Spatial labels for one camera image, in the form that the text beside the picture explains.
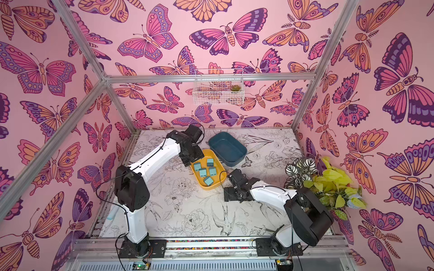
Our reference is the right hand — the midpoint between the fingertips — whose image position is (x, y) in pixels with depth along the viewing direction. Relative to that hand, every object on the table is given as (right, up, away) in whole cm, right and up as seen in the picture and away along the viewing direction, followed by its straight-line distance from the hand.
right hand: (233, 194), depth 89 cm
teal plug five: (-13, +7, +3) cm, 15 cm away
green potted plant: (+43, +8, -14) cm, 46 cm away
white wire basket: (-8, +59, +17) cm, 61 cm away
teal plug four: (-16, +11, +6) cm, 21 cm away
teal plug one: (-20, +14, +9) cm, 26 cm away
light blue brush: (-60, -7, -6) cm, 61 cm away
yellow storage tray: (-7, +7, +5) cm, 11 cm away
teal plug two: (-13, +16, +11) cm, 23 cm away
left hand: (-16, +19, 0) cm, 25 cm away
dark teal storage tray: (-1, +22, +17) cm, 28 cm away
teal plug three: (-11, +11, +9) cm, 18 cm away
